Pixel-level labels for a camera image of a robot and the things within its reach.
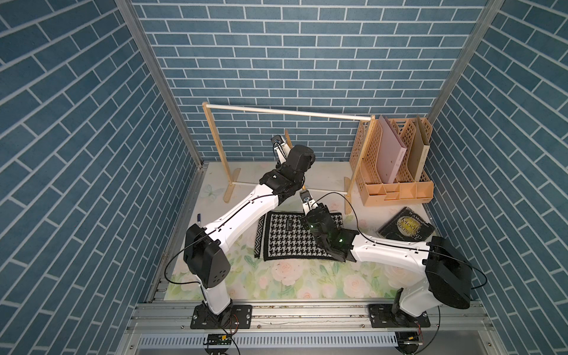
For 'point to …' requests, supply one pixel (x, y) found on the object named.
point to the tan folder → (419, 151)
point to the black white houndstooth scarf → (281, 235)
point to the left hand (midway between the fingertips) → (304, 155)
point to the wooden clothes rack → (347, 194)
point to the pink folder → (391, 151)
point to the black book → (407, 225)
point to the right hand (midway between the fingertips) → (310, 202)
